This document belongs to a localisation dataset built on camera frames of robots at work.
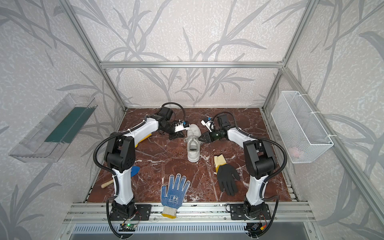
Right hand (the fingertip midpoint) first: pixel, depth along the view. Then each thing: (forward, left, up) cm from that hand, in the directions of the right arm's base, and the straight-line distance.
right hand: (202, 133), depth 93 cm
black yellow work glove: (-23, -15, -8) cm, 28 cm away
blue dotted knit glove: (-34, +14, -9) cm, 38 cm away
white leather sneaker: (-13, +5, -5) cm, 15 cm away
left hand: (+3, +11, 0) cm, 12 cm away
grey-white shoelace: (0, +6, -1) cm, 6 cm away
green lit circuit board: (-47, +36, -11) cm, 61 cm away
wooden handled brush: (-27, +52, -8) cm, 59 cm away
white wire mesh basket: (-18, -42, +25) cm, 52 cm away
